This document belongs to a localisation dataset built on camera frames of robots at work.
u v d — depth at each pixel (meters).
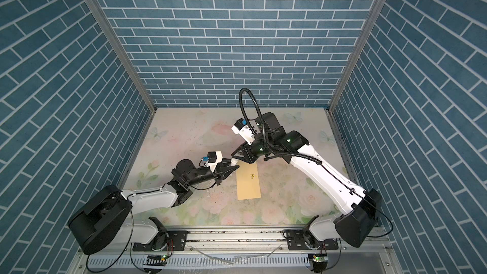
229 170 0.72
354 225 0.49
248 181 0.91
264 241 0.75
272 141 0.54
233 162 0.69
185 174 0.61
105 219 0.43
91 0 0.75
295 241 0.74
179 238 0.74
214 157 0.63
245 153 0.60
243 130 0.63
